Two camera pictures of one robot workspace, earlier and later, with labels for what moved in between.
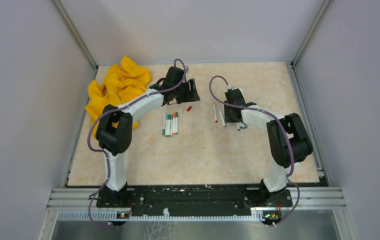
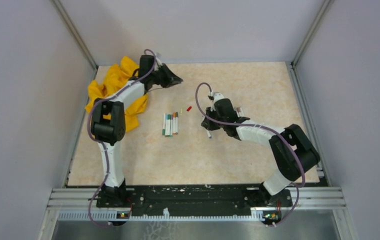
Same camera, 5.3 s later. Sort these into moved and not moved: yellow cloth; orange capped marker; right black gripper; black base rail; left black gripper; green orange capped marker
Moved: right black gripper; left black gripper
Not moved: black base rail; orange capped marker; yellow cloth; green orange capped marker
